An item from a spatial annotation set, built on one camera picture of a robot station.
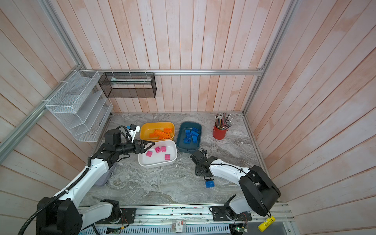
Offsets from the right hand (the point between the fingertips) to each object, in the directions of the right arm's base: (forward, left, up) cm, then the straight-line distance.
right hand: (201, 170), depth 90 cm
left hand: (+5, +29, +21) cm, 36 cm away
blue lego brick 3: (+21, +4, +3) cm, 22 cm away
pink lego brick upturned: (+12, +29, +4) cm, 31 cm away
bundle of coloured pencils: (+30, -15, +13) cm, 36 cm away
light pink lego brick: (+9, +34, +3) cm, 35 cm away
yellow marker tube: (-27, -30, +2) cm, 41 cm away
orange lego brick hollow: (+24, +34, +2) cm, 42 cm away
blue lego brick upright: (+25, +9, +5) cm, 27 cm away
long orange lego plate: (+23, +27, +5) cm, 36 cm away
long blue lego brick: (+30, +4, +2) cm, 31 cm away
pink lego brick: (+13, +25, +2) cm, 29 cm away
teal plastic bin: (+33, +9, +4) cm, 35 cm away
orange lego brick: (+30, +24, +3) cm, 38 cm away
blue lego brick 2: (+26, +5, +3) cm, 27 cm away
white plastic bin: (+12, +26, 0) cm, 28 cm away
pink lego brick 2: (+7, +22, +3) cm, 23 cm away
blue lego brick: (+21, +9, +2) cm, 23 cm away
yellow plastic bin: (+30, +39, +4) cm, 49 cm away
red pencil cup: (+25, -13, +5) cm, 29 cm away
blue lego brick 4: (-9, -4, +3) cm, 10 cm away
